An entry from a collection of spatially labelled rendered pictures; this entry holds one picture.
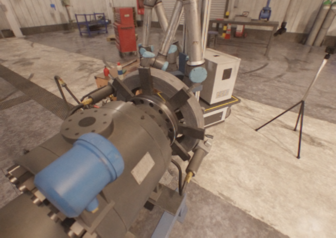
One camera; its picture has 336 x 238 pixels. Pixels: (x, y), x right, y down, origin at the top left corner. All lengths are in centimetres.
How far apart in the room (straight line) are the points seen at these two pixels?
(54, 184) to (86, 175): 7
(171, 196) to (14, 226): 81
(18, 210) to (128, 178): 38
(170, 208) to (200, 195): 42
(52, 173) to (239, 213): 136
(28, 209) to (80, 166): 37
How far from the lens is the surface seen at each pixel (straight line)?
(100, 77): 250
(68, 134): 74
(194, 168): 110
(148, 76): 103
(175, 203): 121
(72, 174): 46
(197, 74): 137
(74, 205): 47
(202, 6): 169
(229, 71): 194
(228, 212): 154
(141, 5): 1196
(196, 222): 146
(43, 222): 78
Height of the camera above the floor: 135
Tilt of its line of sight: 35 degrees down
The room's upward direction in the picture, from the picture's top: straight up
